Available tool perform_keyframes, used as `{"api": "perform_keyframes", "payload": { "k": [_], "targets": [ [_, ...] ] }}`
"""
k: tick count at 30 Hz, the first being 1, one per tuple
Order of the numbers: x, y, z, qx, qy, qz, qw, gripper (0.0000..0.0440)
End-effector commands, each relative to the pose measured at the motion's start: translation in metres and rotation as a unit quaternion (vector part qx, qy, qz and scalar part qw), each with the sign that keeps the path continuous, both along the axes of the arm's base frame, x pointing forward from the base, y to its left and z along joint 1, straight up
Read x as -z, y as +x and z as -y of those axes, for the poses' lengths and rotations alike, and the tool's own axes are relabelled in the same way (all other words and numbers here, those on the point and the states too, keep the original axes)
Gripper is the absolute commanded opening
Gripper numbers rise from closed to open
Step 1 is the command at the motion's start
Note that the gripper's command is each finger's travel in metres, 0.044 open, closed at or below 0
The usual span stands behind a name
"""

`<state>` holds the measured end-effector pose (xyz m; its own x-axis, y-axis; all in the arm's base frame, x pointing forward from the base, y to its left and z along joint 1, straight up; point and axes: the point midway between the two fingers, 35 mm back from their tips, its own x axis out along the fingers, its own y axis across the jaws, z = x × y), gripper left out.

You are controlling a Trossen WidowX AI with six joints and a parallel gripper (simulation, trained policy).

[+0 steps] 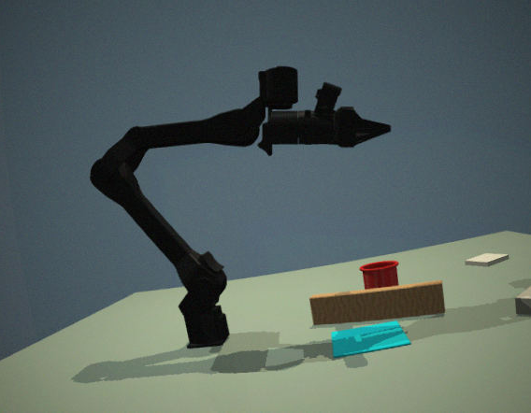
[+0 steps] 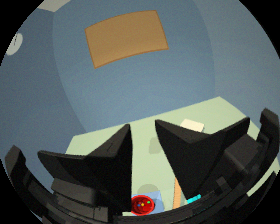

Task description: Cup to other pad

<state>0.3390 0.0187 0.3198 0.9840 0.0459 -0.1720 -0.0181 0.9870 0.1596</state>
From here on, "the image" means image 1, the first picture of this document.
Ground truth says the brown wooden plank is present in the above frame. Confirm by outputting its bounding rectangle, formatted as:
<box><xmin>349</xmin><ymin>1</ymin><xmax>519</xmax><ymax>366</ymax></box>
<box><xmin>309</xmin><ymin>280</ymin><xmax>445</xmax><ymax>325</ymax></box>

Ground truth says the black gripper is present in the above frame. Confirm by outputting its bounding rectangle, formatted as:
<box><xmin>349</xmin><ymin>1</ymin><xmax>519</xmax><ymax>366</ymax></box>
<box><xmin>298</xmin><ymin>107</ymin><xmax>392</xmax><ymax>148</ymax></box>

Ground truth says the red translucent cup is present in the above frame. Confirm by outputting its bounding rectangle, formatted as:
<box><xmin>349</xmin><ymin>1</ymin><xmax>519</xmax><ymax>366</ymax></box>
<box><xmin>360</xmin><ymin>261</ymin><xmax>399</xmax><ymax>290</ymax></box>

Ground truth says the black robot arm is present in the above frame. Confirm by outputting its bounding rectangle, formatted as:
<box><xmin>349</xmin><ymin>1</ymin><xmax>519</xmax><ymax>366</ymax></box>
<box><xmin>90</xmin><ymin>66</ymin><xmax>299</xmax><ymax>349</ymax></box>

